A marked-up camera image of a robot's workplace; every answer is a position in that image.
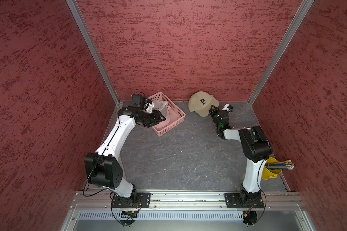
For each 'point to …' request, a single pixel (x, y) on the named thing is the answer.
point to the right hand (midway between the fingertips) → (209, 106)
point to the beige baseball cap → (201, 102)
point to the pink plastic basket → (177, 115)
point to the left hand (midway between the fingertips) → (161, 122)
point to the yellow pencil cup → (269, 173)
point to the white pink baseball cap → (163, 107)
